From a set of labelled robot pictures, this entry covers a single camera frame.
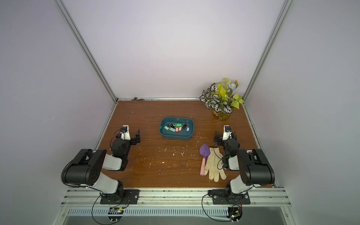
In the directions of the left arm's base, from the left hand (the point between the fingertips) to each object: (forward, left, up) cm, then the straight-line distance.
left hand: (132, 129), depth 90 cm
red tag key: (+5, -29, -10) cm, 31 cm away
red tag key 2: (+6, -31, -9) cm, 33 cm away
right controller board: (-43, -61, -12) cm, 76 cm away
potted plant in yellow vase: (+16, -59, +13) cm, 62 cm away
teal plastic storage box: (+12, -24, -8) cm, 28 cm away
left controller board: (-43, +1, -12) cm, 44 cm away
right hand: (+1, -61, 0) cm, 61 cm away
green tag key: (+7, -21, -9) cm, 24 cm away
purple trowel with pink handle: (-11, -48, -7) cm, 50 cm away
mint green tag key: (+6, -25, -9) cm, 28 cm away
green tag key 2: (+10, -30, -10) cm, 33 cm away
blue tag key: (+6, -37, -10) cm, 38 cm away
